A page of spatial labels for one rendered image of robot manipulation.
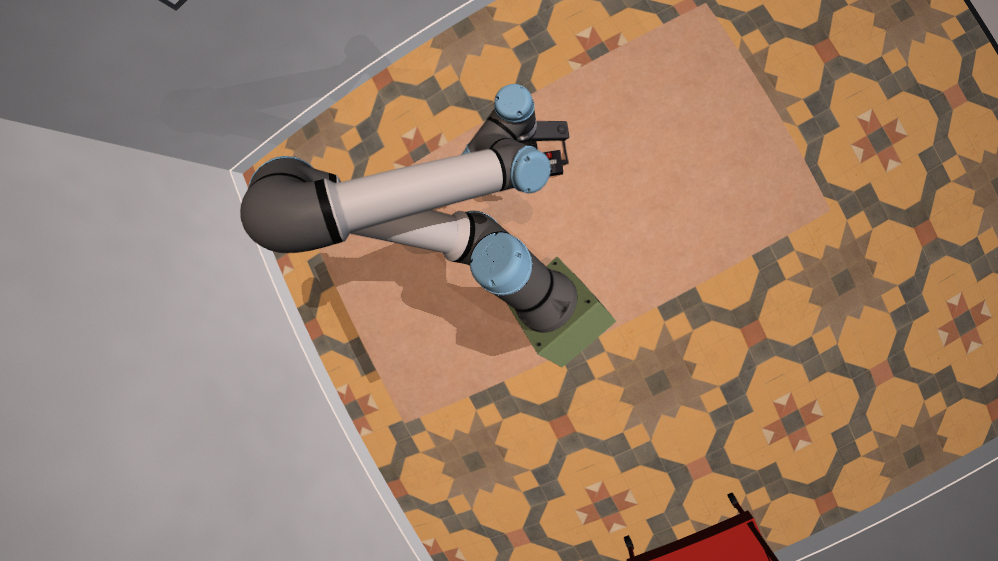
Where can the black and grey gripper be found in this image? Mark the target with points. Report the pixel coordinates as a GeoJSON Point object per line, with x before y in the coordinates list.
{"type": "Point", "coordinates": [530, 143]}

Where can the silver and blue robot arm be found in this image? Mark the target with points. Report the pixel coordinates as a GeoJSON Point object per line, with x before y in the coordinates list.
{"type": "Point", "coordinates": [283, 214]}

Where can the black power strip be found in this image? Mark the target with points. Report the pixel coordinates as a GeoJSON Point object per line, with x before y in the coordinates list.
{"type": "Point", "coordinates": [556, 161]}

